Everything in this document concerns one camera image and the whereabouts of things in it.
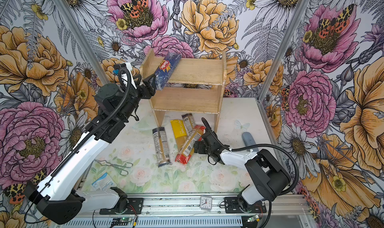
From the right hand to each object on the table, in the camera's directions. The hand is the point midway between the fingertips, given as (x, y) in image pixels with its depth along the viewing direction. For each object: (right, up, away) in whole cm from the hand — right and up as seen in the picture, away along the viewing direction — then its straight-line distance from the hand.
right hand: (200, 150), depth 91 cm
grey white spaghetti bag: (-23, -5, -4) cm, 24 cm away
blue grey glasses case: (+30, +5, +4) cm, 31 cm away
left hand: (-22, +36, -29) cm, 51 cm away
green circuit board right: (+25, -27, -19) cm, 42 cm away
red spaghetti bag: (-7, +1, -3) cm, 8 cm away
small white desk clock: (+2, -22, -16) cm, 27 cm away
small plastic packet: (-52, -15, -9) cm, 55 cm away
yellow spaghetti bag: (-13, +10, +8) cm, 19 cm away
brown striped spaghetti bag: (-8, +16, +14) cm, 22 cm away
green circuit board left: (-38, -28, -20) cm, 51 cm away
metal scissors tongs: (-44, -10, -4) cm, 46 cm away
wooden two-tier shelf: (-3, +43, +28) cm, 51 cm away
